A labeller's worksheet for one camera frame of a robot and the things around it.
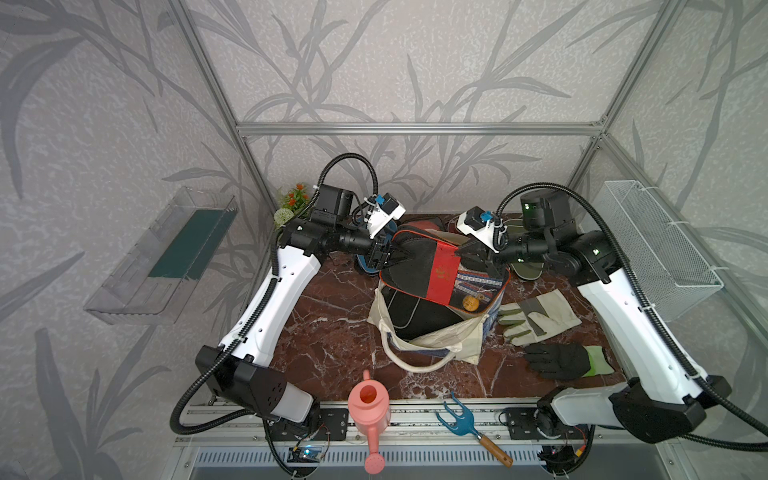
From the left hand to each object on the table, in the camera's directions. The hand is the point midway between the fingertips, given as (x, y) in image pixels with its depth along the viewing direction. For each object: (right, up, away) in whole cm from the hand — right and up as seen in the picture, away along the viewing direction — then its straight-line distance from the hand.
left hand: (407, 251), depth 65 cm
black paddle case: (+2, -20, +24) cm, 31 cm away
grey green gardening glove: (+39, -21, +26) cm, 52 cm away
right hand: (+11, +1, -2) cm, 11 cm away
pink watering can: (-8, -36, 0) cm, 37 cm away
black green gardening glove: (+43, -32, +18) cm, 56 cm away
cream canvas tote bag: (+12, -19, -1) cm, 23 cm away
